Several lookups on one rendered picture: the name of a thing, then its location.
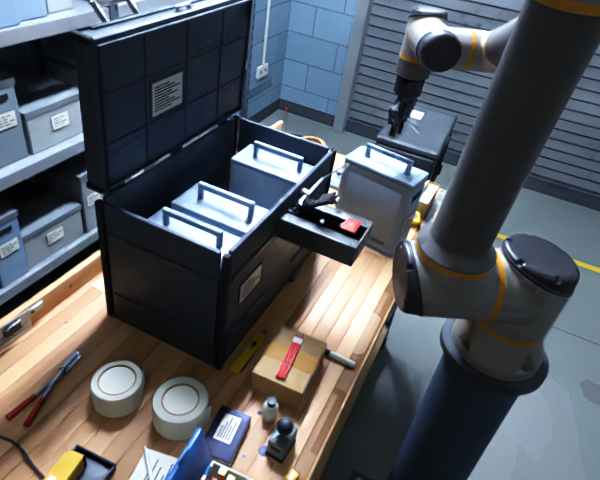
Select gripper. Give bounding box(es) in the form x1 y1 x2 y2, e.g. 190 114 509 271
387 74 425 138

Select black equipment case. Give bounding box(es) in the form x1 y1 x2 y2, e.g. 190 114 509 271
376 106 459 180

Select small tan cardboard box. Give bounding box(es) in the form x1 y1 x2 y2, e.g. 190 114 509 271
417 181 442 215

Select dark blue case lid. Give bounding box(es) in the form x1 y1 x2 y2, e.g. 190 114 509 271
72 0 254 193

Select cardboard box with red strip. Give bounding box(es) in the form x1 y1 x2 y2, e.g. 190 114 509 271
250 326 328 412

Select dark blue transit case body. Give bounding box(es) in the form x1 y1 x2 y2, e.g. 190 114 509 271
95 115 337 370

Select low grey storage box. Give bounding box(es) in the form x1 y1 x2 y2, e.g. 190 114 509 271
19 86 84 156
19 201 86 269

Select tall grey storage box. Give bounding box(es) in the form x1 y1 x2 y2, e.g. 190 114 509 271
0 208 30 289
0 76 31 169

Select pale blue storage box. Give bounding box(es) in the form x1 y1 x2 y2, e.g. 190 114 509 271
0 0 50 32

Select grey roller shutter door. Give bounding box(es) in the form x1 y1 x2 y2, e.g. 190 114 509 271
346 0 600 192

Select grey marker pen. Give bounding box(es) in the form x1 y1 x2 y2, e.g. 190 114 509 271
323 348 357 370

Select yellow utility knife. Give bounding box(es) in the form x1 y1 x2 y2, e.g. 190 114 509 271
229 330 268 376

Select black hand stamp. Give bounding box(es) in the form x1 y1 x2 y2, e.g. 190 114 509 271
265 416 299 463

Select dark blue labelled pad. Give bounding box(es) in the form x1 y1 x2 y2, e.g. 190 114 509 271
204 405 253 467

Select grey shelf unit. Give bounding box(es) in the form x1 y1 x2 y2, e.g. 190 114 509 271
0 0 112 321

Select white tape roll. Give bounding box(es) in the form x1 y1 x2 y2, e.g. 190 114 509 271
151 376 212 442
90 359 146 420

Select blue folder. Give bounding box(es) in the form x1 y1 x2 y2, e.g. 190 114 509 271
171 426 214 480

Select white paper sheet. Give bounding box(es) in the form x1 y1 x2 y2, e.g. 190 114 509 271
128 444 180 480

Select black tray with yellow block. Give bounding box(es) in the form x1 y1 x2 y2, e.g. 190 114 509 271
43 444 118 480

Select grey archive box with handle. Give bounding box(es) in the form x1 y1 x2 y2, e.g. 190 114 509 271
147 205 242 252
229 140 315 207
338 142 430 257
170 180 271 237

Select wire latch hook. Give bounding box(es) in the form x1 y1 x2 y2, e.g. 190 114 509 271
298 168 344 202

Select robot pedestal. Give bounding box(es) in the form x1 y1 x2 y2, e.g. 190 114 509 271
388 319 551 480

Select red handled pliers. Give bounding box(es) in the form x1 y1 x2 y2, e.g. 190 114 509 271
5 350 83 429

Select black cable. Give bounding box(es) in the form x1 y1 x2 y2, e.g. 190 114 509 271
0 428 47 480

